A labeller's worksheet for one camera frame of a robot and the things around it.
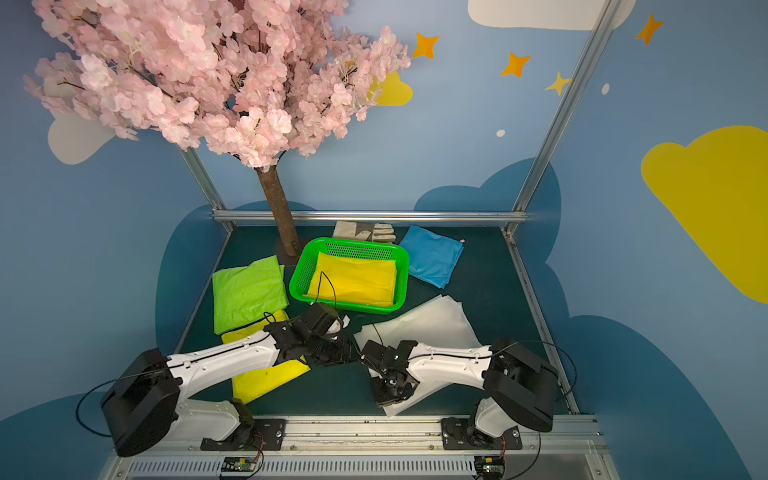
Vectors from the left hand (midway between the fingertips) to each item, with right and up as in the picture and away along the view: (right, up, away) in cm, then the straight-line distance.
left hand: (359, 355), depth 81 cm
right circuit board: (+33, -25, -8) cm, 43 cm away
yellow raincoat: (-6, +18, +25) cm, 32 cm away
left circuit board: (-28, -24, -9) cm, 38 cm away
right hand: (+7, -12, -1) cm, 14 cm away
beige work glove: (+5, +37, +39) cm, 54 cm away
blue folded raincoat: (+25, +27, +31) cm, 48 cm away
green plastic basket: (-21, +26, +20) cm, 39 cm away
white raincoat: (+24, +7, +10) cm, 27 cm away
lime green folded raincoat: (-41, +15, +18) cm, 47 cm away
